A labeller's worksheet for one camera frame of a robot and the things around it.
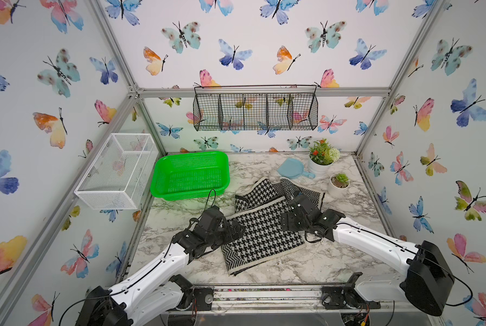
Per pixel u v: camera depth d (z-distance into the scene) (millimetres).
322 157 989
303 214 638
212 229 633
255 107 984
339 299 735
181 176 1113
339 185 977
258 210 908
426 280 403
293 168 1152
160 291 574
